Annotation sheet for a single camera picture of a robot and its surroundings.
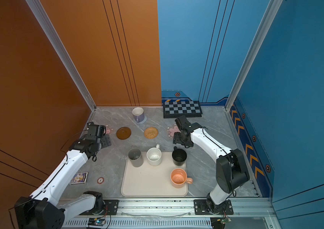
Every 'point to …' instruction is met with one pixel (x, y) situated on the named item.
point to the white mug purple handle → (138, 114)
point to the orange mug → (178, 178)
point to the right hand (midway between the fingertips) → (178, 141)
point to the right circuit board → (218, 223)
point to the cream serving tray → (147, 180)
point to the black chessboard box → (173, 109)
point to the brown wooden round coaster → (123, 133)
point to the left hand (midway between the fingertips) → (99, 139)
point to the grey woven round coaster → (143, 121)
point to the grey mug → (135, 156)
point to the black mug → (179, 156)
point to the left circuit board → (96, 222)
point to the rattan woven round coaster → (151, 132)
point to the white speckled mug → (154, 155)
